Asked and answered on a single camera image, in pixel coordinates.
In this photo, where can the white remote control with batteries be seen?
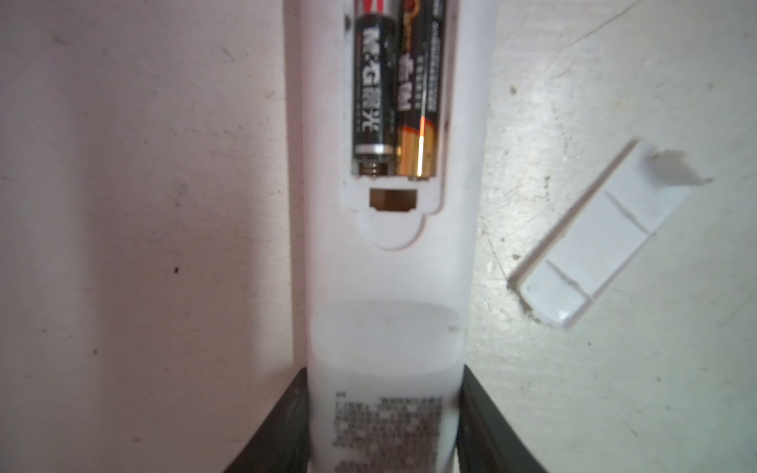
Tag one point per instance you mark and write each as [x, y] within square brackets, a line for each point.
[388, 262]

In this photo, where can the black red M&G battery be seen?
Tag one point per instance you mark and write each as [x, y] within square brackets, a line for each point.
[374, 82]

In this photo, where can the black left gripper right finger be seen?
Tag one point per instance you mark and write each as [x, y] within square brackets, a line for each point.
[486, 442]

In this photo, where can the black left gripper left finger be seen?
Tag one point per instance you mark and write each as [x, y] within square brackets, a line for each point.
[282, 442]

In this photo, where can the black gold battery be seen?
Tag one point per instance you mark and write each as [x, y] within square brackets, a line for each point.
[421, 50]

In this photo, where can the white battery cover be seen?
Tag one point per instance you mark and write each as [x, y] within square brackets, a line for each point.
[620, 212]

